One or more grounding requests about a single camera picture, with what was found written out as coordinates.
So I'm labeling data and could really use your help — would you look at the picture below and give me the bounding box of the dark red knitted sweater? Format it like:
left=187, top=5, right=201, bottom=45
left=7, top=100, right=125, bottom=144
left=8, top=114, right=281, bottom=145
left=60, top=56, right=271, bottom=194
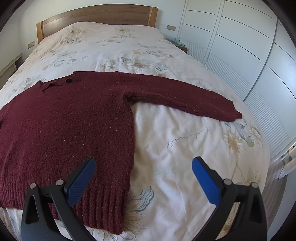
left=1, top=71, right=242, bottom=235

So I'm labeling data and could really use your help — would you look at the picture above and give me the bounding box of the floral white bed duvet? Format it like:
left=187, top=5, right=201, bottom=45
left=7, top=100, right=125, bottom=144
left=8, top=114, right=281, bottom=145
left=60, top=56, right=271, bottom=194
left=1, top=22, right=270, bottom=240

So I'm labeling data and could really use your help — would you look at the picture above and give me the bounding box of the white louvered wardrobe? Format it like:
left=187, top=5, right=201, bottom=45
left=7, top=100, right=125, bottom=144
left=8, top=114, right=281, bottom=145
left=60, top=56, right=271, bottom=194
left=178, top=0, right=295, bottom=157

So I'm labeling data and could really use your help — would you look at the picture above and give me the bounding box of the right wooden nightstand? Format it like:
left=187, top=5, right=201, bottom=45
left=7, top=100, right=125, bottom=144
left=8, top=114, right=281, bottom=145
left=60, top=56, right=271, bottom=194
left=170, top=40, right=188, bottom=53

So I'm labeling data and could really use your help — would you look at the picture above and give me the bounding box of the wooden headboard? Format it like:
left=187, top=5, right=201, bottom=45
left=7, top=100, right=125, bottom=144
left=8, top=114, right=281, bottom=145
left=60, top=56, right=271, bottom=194
left=36, top=4, right=158, bottom=43

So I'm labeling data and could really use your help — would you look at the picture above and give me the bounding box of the left wall switch plate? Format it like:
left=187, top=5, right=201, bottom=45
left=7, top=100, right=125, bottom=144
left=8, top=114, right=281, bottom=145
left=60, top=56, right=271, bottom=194
left=28, top=41, right=36, bottom=49

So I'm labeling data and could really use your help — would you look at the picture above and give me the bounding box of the wall switch plate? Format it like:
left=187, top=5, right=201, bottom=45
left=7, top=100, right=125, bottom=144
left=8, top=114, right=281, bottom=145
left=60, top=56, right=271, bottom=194
left=166, top=25, right=176, bottom=31
left=28, top=41, right=36, bottom=49

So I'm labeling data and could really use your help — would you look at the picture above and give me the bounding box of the right wall switch plate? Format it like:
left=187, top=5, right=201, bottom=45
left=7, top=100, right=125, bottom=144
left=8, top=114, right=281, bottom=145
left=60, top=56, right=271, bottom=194
left=166, top=25, right=176, bottom=31

